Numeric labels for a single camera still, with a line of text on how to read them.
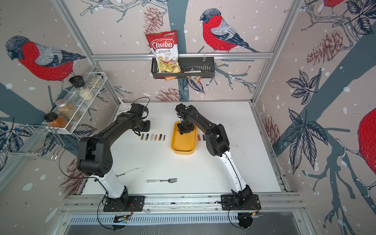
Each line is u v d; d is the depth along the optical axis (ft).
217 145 2.11
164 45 2.67
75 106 2.30
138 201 2.43
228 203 2.39
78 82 2.35
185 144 3.05
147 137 3.28
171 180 2.67
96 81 2.80
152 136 3.29
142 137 3.27
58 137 2.08
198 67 3.51
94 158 1.56
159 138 3.23
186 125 2.85
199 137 3.21
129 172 2.76
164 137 3.28
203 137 3.22
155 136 3.29
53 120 1.94
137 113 2.45
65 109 2.11
